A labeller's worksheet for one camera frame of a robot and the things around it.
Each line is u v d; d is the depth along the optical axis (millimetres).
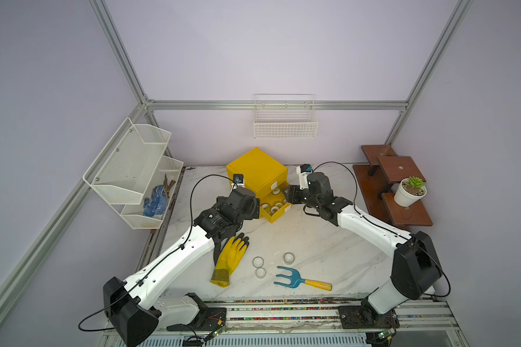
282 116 957
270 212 900
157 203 878
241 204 546
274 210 901
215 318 729
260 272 841
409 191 800
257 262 864
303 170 749
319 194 646
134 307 374
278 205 921
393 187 974
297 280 817
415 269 435
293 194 747
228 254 875
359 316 732
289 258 878
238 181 629
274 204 935
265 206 928
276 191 934
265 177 869
